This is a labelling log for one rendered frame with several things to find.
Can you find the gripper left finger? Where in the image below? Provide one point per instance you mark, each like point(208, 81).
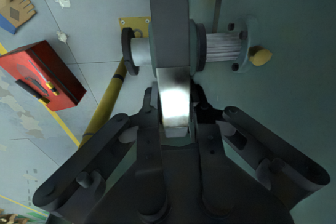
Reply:
point(81, 162)

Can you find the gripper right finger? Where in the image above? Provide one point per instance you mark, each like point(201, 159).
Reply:
point(280, 148)

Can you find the teal hand wheel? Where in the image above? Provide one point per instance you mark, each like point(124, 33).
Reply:
point(170, 42)

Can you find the yellow pipe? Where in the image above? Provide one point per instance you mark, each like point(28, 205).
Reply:
point(106, 103)

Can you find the brown cardboard pieces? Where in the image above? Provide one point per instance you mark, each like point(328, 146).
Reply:
point(5, 216)

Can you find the yellow knob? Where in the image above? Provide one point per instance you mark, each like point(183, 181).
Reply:
point(259, 56)

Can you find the red toolbox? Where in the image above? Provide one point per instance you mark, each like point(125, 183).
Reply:
point(53, 70)

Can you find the silver splined shaft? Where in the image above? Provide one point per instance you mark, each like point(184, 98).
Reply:
point(222, 47)

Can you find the crumpled white paper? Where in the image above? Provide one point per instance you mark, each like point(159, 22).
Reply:
point(63, 3)
point(62, 37)

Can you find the yellow screwed plate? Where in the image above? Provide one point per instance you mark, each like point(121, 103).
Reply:
point(134, 23)

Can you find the tan work glove, blue cuff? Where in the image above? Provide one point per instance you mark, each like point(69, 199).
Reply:
point(15, 14)

